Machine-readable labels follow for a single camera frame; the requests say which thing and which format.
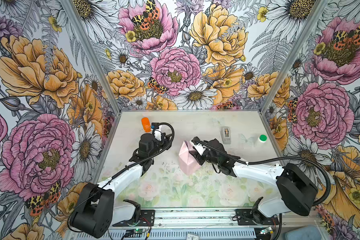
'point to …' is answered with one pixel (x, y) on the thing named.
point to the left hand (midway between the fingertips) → (170, 138)
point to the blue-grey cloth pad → (310, 232)
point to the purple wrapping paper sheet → (190, 163)
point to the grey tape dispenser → (226, 134)
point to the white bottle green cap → (262, 138)
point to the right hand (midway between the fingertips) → (193, 153)
